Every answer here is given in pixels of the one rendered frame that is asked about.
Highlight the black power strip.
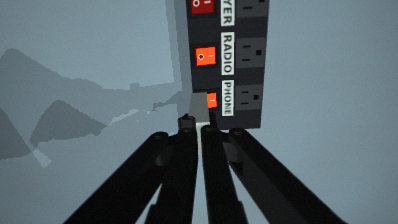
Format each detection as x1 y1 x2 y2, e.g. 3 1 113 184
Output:
186 0 270 130

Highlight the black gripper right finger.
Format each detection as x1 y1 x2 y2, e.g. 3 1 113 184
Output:
198 92 348 224

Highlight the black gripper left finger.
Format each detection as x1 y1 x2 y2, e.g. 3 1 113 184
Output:
63 93 200 224

